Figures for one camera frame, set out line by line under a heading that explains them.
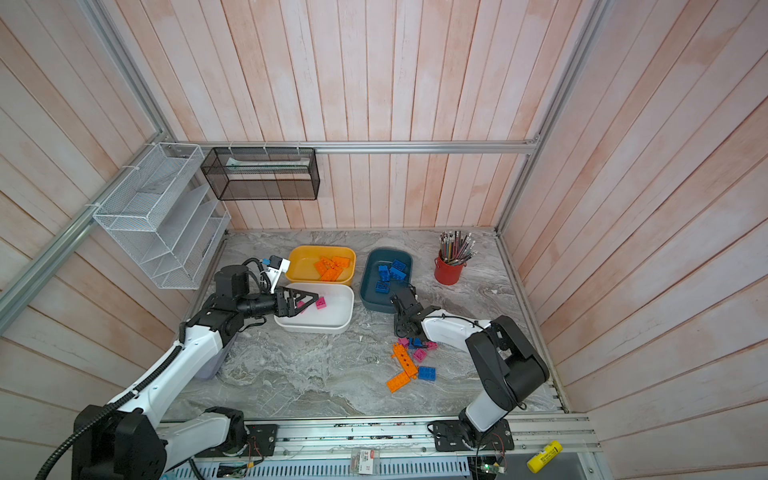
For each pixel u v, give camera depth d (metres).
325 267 1.07
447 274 1.04
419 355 0.86
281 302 0.67
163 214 0.72
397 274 1.04
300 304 0.70
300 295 0.67
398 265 1.07
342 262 1.07
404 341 0.88
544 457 0.70
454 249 0.98
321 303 0.95
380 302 0.93
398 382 0.82
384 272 1.02
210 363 0.53
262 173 1.04
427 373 0.82
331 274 1.04
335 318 0.99
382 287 1.01
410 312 0.73
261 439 0.73
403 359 0.86
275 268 0.70
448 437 0.73
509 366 0.46
